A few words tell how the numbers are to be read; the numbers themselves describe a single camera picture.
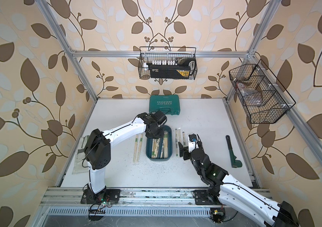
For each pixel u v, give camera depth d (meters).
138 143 0.96
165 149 0.91
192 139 0.64
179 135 0.99
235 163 0.85
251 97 0.71
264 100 0.73
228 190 0.52
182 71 0.84
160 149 0.91
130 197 0.75
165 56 0.91
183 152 0.68
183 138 0.96
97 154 0.49
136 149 0.93
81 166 0.87
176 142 0.96
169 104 1.12
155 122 0.65
